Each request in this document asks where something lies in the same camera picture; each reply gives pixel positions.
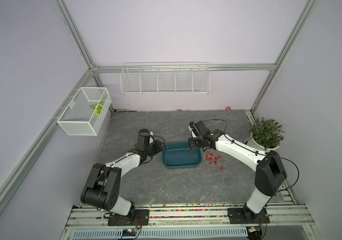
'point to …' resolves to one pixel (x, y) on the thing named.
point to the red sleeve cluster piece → (216, 158)
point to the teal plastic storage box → (179, 155)
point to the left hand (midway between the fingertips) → (165, 145)
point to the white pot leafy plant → (266, 134)
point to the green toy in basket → (98, 107)
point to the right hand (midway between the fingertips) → (191, 141)
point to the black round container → (144, 133)
